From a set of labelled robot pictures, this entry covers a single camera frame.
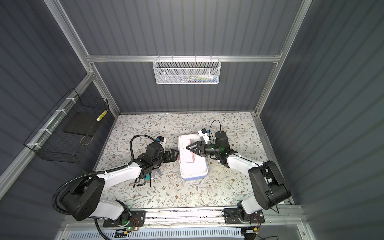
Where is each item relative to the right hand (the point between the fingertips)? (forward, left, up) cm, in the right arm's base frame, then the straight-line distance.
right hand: (190, 151), depth 79 cm
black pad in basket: (+11, +56, +12) cm, 59 cm away
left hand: (+5, +11, -9) cm, 14 cm away
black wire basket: (+1, +62, +13) cm, 63 cm away
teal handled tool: (-9, +25, -13) cm, 30 cm away
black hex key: (-18, +22, +9) cm, 30 cm away
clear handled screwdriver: (-4, +20, -15) cm, 26 cm away
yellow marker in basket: (+13, +48, +14) cm, 52 cm away
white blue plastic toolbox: (-5, -1, -6) cm, 8 cm away
